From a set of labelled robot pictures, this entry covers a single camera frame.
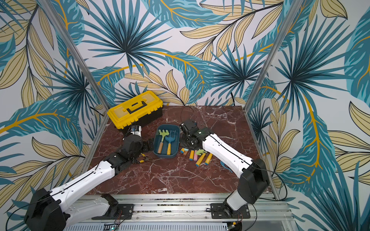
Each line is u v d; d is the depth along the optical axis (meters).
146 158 0.91
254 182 0.42
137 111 0.95
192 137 0.59
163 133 1.01
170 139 1.00
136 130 0.69
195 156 0.91
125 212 0.73
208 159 0.90
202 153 0.92
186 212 0.75
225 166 0.50
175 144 0.98
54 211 0.38
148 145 0.73
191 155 0.92
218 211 0.73
